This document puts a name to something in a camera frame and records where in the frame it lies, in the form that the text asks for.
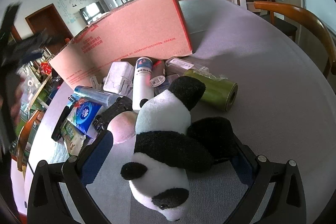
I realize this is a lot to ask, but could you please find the green snack packet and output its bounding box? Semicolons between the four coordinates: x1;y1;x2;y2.
60;120;86;156

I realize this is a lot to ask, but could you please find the blue tissue pack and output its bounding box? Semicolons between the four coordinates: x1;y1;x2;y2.
67;97;104;139

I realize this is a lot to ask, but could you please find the pink round sponge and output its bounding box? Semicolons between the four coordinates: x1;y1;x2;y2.
107;111;137;145

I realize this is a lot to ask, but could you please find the blue translucent tube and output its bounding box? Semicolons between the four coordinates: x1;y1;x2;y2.
74;86;121;108

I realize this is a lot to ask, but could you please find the black binder clip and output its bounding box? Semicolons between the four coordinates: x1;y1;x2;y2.
92;97;133;133

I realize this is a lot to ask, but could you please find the green bag roll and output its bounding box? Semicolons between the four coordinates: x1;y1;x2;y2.
183;69;238;112

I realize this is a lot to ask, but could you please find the black white panda plush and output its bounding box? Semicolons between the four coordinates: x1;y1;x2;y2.
120;76;234;221

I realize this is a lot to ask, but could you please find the white power adapter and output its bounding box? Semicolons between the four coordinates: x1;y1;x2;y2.
103;61;134;96

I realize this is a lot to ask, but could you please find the white spray bottle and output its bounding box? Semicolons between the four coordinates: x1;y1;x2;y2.
132;57;154;113

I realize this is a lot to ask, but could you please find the clear plastic tube case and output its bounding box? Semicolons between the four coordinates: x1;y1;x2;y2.
165;57;209;76

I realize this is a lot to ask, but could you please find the black device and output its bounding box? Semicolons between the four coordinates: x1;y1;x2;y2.
51;106;71;142

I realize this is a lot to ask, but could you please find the dark red black lighter stick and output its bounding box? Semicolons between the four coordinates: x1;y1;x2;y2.
150;60;166;88

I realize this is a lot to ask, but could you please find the brown wooden door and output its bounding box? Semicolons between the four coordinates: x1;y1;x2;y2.
25;4;73;55

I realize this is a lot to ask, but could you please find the large red cardboard box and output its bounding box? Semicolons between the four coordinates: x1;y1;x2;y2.
50;0;193;89

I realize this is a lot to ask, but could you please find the wall television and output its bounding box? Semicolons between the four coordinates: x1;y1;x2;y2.
80;2;105;25

